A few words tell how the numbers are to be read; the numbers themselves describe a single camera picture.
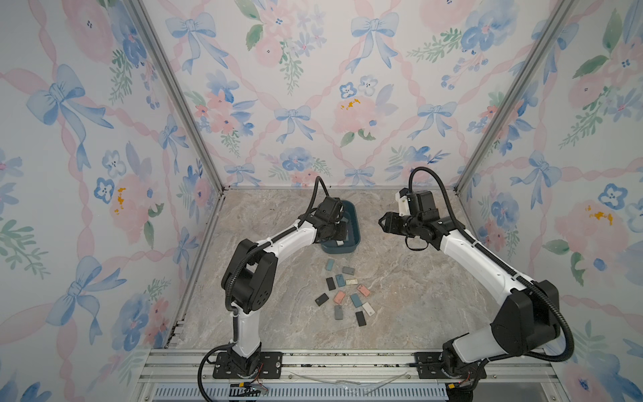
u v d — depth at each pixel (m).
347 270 0.95
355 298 0.88
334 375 0.73
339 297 0.87
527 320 0.43
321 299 0.86
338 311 0.85
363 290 0.88
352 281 0.90
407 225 0.71
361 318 0.83
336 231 0.82
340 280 0.91
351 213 1.08
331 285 0.90
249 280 0.50
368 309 0.84
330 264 0.95
